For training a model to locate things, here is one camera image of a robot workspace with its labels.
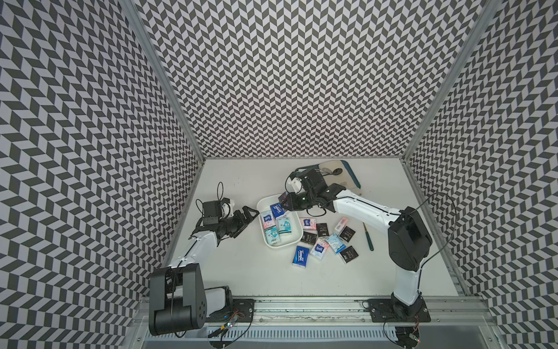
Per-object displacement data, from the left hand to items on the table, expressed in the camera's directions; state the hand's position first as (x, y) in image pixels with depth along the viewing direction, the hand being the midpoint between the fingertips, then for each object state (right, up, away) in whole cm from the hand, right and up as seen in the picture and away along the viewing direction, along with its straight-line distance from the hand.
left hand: (252, 219), depth 87 cm
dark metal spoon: (+39, +20, +21) cm, 49 cm away
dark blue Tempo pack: (+10, +3, +7) cm, 12 cm away
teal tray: (+29, +22, +25) cm, 44 cm away
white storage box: (+16, -7, -4) cm, 18 cm away
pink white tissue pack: (+23, -3, +5) cm, 24 cm away
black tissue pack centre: (+29, -5, +4) cm, 30 cm away
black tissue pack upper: (+39, -7, +3) cm, 40 cm away
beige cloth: (+43, +16, +22) cm, 51 cm away
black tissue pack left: (+23, -8, +1) cm, 24 cm away
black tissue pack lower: (+38, -14, -2) cm, 41 cm away
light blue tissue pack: (+34, -10, 0) cm, 35 cm away
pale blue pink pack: (+27, -11, -2) cm, 29 cm away
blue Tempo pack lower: (+19, -14, -4) cm, 24 cm away
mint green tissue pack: (+8, -7, +1) cm, 11 cm away
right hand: (+13, +5, -2) cm, 14 cm away
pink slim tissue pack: (+37, -2, +2) cm, 37 cm away
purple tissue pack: (+12, +9, -5) cm, 16 cm away
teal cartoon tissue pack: (+13, -4, +4) cm, 14 cm away
